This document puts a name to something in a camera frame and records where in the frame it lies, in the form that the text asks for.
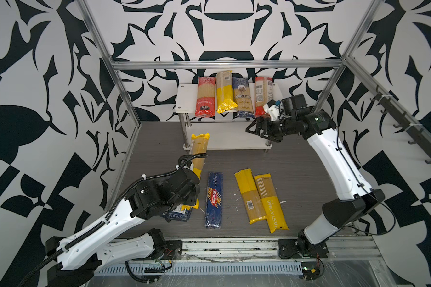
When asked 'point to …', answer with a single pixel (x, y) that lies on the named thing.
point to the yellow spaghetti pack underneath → (199, 146)
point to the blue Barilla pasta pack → (179, 214)
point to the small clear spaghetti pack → (255, 209)
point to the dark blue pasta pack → (214, 200)
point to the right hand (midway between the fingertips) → (252, 129)
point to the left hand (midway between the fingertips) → (193, 185)
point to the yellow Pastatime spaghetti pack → (269, 198)
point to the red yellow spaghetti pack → (206, 101)
